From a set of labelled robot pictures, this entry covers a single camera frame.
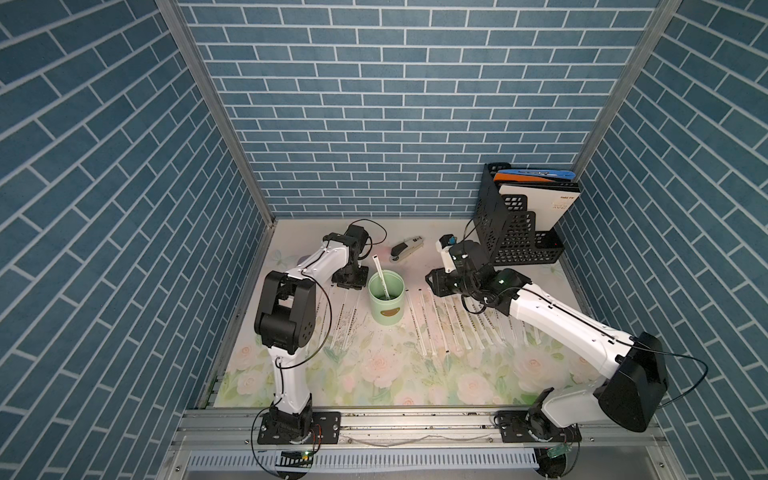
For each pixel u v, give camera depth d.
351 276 0.83
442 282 0.71
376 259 0.85
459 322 0.93
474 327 0.91
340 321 0.93
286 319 0.52
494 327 0.91
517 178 0.98
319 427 0.73
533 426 0.67
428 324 0.93
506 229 0.91
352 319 0.93
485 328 0.91
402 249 1.07
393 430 0.75
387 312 0.86
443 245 0.72
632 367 0.41
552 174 0.94
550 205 0.94
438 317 0.94
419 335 0.89
